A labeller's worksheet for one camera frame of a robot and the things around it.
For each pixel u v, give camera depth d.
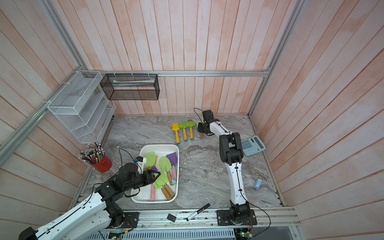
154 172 0.74
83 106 0.73
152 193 0.80
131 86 1.05
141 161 0.73
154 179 0.71
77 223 0.47
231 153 0.64
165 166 0.90
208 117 0.90
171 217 0.75
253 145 0.99
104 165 0.85
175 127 1.11
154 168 0.90
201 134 1.07
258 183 0.84
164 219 0.75
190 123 1.12
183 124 1.11
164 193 0.80
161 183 0.84
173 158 0.93
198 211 0.76
